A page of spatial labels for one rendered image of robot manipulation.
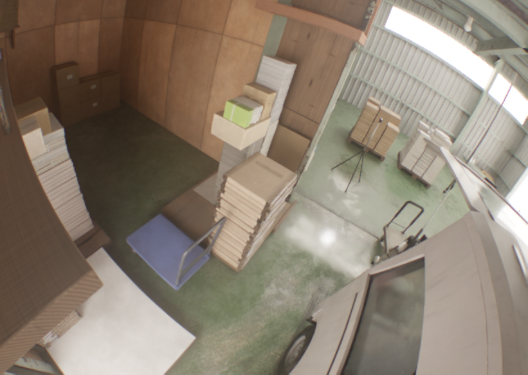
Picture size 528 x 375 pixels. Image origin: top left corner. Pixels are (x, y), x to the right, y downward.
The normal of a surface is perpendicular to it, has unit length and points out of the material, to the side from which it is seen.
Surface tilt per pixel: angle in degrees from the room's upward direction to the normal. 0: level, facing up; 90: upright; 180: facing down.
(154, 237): 0
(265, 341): 0
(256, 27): 90
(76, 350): 0
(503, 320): 23
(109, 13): 90
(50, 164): 88
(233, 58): 90
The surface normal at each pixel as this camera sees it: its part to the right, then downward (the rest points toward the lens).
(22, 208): 0.27, -0.75
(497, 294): -0.08, -0.88
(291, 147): -0.48, 0.44
